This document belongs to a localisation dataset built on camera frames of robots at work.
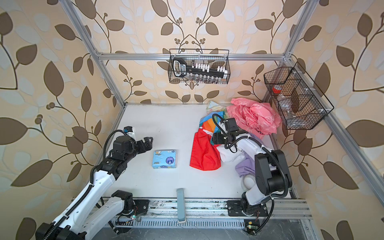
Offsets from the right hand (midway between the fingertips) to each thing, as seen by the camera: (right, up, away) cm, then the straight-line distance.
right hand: (219, 139), depth 92 cm
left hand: (-41, +2, -12) cm, 43 cm away
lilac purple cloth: (+15, -14, -6) cm, 22 cm away
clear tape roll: (+14, -23, -10) cm, 29 cm away
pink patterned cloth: (+24, +13, +2) cm, 28 cm away
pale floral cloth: (-2, +23, +26) cm, 34 cm away
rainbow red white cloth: (-9, -9, -5) cm, 14 cm away
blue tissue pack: (-33, -11, -6) cm, 35 cm away
